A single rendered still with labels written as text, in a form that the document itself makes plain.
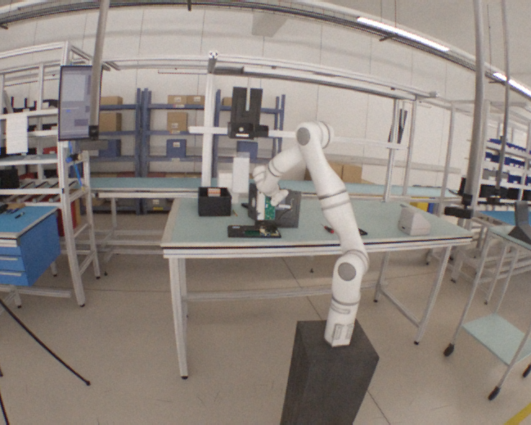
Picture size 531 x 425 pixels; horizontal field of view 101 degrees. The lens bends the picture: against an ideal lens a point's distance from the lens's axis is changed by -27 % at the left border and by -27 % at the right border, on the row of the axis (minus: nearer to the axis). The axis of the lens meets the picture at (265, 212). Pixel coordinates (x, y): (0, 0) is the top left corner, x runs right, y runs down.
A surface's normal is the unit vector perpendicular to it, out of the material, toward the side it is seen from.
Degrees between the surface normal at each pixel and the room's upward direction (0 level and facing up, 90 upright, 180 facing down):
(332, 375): 90
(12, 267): 90
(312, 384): 90
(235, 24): 90
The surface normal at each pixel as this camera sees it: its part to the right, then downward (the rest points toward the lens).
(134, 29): 0.21, 0.28
